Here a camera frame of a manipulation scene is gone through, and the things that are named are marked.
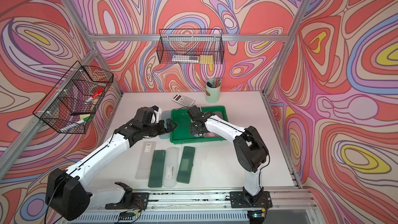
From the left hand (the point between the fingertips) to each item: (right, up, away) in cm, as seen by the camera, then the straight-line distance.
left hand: (172, 127), depth 80 cm
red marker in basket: (-39, +16, -3) cm, 42 cm away
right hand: (+14, -5, +11) cm, 19 cm away
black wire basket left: (-48, +11, -6) cm, 50 cm away
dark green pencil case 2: (+6, -24, +1) cm, 25 cm away
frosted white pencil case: (-1, -22, +3) cm, 23 cm away
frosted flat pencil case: (-16, -19, +5) cm, 25 cm away
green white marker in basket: (-48, +1, -8) cm, 48 cm away
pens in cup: (+26, +27, +25) cm, 44 cm away
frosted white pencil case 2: (+13, -6, +8) cm, 16 cm away
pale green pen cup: (+23, +19, +29) cm, 42 cm away
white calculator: (+2, +16, +35) cm, 38 cm away
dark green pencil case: (-9, -23, +2) cm, 25 cm away
